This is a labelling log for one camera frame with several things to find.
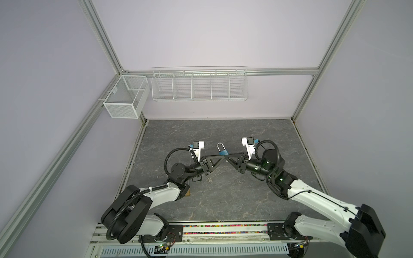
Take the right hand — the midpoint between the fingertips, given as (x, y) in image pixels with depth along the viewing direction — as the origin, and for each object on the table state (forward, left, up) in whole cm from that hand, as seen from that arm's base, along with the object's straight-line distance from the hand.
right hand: (225, 158), depth 68 cm
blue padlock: (+2, 0, +1) cm, 3 cm away
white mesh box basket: (+46, +60, -2) cm, 76 cm away
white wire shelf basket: (+51, +14, +3) cm, 53 cm away
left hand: (-1, 0, 0) cm, 2 cm away
